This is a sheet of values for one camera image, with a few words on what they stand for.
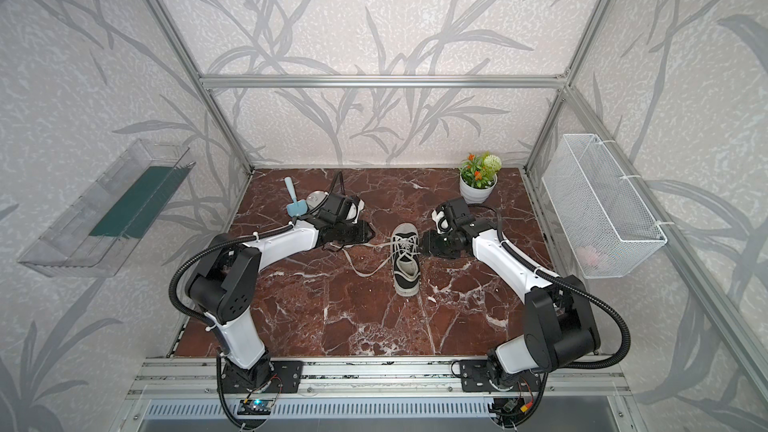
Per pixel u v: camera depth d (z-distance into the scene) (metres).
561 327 0.43
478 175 0.99
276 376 0.73
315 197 1.05
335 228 0.75
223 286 0.48
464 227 0.63
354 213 0.81
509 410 0.75
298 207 1.08
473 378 0.73
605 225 0.61
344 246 0.99
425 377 0.75
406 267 0.89
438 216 0.81
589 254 0.72
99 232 0.63
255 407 0.71
